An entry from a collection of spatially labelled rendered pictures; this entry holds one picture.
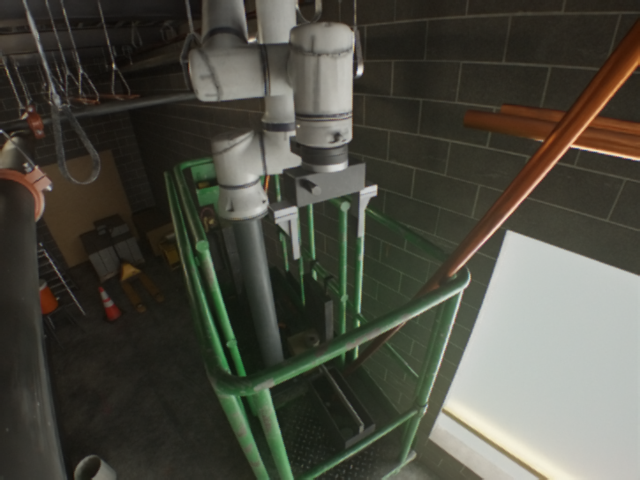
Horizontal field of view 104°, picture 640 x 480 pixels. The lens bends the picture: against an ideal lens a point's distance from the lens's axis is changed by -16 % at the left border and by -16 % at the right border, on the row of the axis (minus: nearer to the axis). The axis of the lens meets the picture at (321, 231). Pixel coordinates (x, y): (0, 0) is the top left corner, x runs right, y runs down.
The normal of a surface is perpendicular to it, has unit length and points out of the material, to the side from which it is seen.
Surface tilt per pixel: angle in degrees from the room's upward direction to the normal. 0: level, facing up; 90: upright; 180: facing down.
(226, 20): 37
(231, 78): 100
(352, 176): 90
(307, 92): 90
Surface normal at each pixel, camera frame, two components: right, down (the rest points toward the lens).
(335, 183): 0.49, 0.43
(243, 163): 0.23, 0.51
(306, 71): -0.48, 0.46
